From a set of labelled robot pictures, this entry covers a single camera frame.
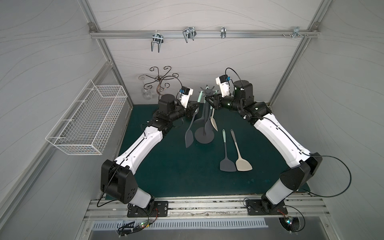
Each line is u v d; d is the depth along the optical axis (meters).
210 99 0.69
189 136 0.78
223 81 0.60
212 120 0.89
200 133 1.04
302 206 0.75
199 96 0.72
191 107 0.65
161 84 0.90
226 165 0.86
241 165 0.87
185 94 0.64
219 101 0.62
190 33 0.75
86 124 0.69
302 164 0.42
